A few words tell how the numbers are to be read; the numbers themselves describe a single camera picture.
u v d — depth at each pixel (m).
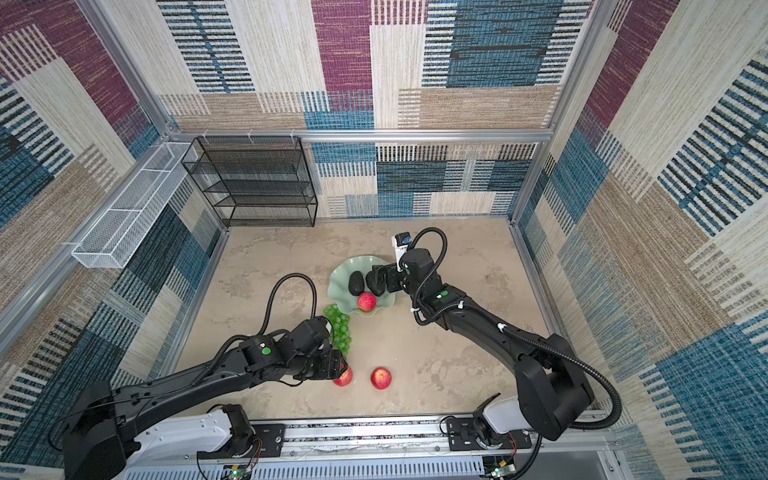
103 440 0.39
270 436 0.75
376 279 0.75
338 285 0.98
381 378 0.79
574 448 0.74
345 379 0.80
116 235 0.71
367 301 0.93
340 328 0.89
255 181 1.11
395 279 0.75
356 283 0.99
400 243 0.72
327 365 0.69
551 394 0.43
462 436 0.73
